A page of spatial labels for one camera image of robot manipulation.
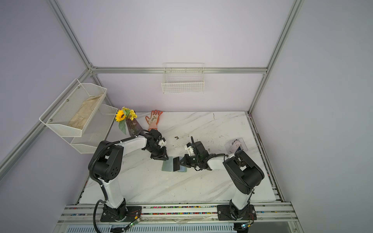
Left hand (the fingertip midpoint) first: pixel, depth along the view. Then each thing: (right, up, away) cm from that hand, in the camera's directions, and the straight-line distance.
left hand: (166, 160), depth 92 cm
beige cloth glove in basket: (-43, +27, -16) cm, 53 cm away
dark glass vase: (-22, +22, +4) cm, 31 cm away
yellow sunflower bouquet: (-25, +29, -7) cm, 39 cm away
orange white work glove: (-13, +26, +19) cm, 35 cm away
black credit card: (+7, -1, -4) cm, 8 cm away
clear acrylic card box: (+44, +8, +4) cm, 45 cm away
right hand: (+7, -2, -6) cm, 9 cm away
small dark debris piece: (+6, +14, +12) cm, 20 cm away
